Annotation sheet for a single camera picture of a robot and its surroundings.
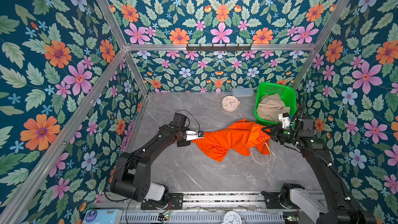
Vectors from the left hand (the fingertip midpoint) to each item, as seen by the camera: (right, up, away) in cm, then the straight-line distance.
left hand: (189, 131), depth 88 cm
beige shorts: (+50, +14, +7) cm, 52 cm away
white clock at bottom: (+21, -34, -21) cm, 46 cm away
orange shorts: (+29, -3, -5) cm, 29 cm away
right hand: (+38, +4, -12) cm, 41 cm away
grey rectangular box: (+38, +26, +30) cm, 55 cm away
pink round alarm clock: (+27, +17, +23) cm, 39 cm away
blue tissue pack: (-34, -33, -22) cm, 53 cm away
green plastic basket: (+68, +23, +22) cm, 76 cm away
